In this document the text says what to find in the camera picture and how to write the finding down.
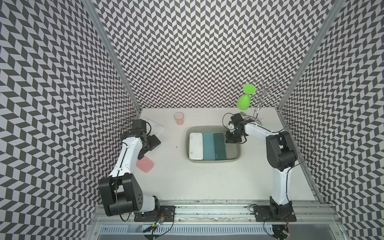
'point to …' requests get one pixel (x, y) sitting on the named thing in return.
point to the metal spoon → (244, 114)
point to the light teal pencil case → (209, 153)
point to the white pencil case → (196, 147)
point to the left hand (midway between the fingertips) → (151, 148)
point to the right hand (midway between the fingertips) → (227, 142)
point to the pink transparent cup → (179, 117)
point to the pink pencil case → (145, 164)
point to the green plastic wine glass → (243, 100)
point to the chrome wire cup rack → (264, 89)
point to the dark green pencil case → (219, 146)
